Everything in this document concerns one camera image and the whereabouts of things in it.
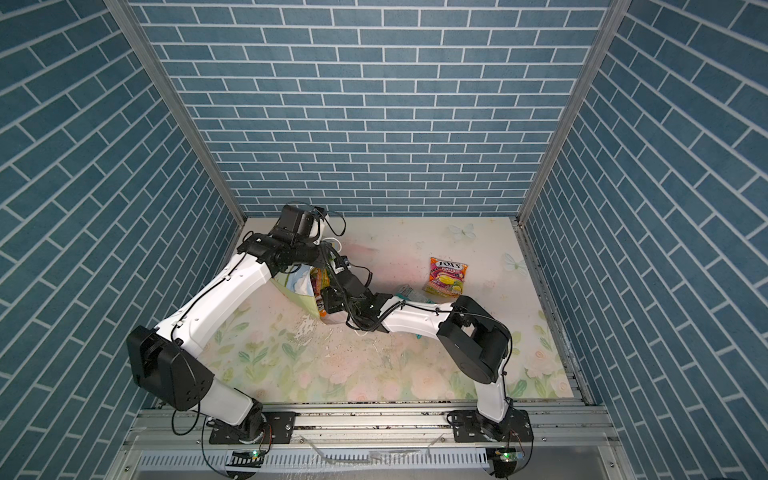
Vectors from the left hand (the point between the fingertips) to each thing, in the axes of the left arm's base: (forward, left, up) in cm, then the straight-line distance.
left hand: (328, 250), depth 82 cm
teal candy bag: (-3, -23, -18) cm, 29 cm away
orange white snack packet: (-4, +3, -10) cm, 11 cm away
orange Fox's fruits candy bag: (+3, -36, -18) cm, 40 cm away
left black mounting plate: (-39, +11, -23) cm, 47 cm away
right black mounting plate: (-40, -38, -23) cm, 59 cm away
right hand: (-6, +2, -10) cm, 12 cm away
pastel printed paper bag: (-8, +8, -4) cm, 12 cm away
